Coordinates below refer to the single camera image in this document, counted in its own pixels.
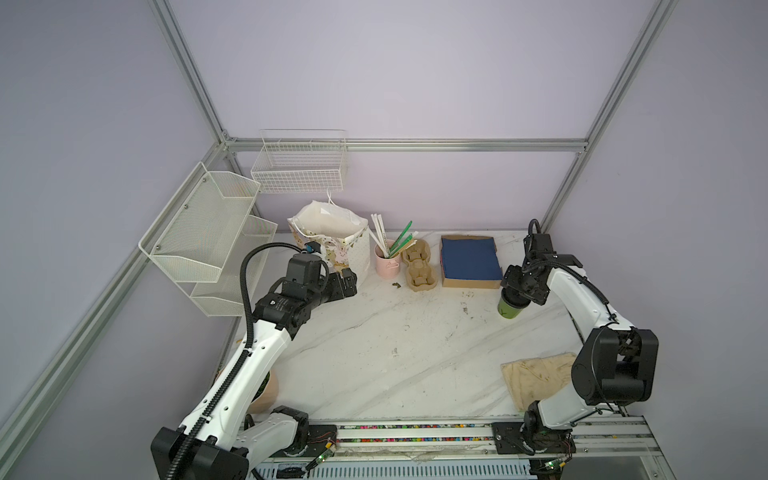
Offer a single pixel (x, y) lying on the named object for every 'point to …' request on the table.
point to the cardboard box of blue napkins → (469, 261)
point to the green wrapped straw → (399, 238)
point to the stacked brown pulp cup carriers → (421, 274)
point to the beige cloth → (533, 380)
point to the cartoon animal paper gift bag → (342, 234)
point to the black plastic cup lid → (514, 298)
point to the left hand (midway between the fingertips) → (339, 282)
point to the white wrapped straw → (380, 238)
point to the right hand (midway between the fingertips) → (515, 284)
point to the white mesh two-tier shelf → (203, 236)
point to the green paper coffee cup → (506, 310)
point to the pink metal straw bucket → (387, 267)
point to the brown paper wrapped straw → (404, 247)
